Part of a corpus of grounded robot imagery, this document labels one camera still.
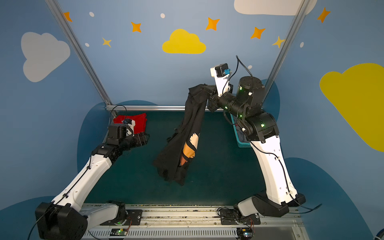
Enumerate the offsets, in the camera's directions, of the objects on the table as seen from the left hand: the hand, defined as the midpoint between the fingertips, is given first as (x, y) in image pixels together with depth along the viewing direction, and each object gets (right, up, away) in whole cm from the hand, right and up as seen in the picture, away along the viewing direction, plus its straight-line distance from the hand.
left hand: (146, 135), depth 80 cm
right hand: (+31, +20, -26) cm, 45 cm away
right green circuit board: (+51, -47, -9) cm, 70 cm away
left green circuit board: (-10, -46, -9) cm, 48 cm away
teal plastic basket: (+58, -5, +17) cm, 61 cm away
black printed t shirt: (+21, -4, -16) cm, 26 cm away
